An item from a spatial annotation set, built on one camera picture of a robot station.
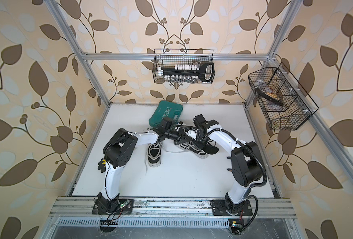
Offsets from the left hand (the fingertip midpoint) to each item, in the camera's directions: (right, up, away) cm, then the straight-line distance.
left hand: (190, 137), depth 88 cm
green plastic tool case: (-16, +18, +23) cm, 34 cm away
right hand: (+6, -4, +2) cm, 7 cm away
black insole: (+11, -5, -8) cm, 14 cm away
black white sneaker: (-2, -6, +1) cm, 6 cm away
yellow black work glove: (-53, -16, 0) cm, 55 cm away
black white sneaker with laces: (-21, -10, -1) cm, 23 cm away
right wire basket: (+47, +17, -14) cm, 51 cm away
